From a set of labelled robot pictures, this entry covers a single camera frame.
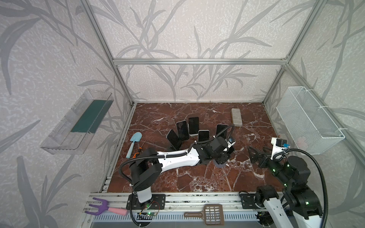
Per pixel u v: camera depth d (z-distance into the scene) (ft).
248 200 2.41
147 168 1.44
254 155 1.92
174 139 2.72
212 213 2.32
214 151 1.99
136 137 3.25
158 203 2.37
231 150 2.47
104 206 2.38
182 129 3.34
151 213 2.31
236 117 3.55
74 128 2.13
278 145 1.80
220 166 2.84
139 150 3.06
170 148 2.98
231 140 2.24
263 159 1.86
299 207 1.44
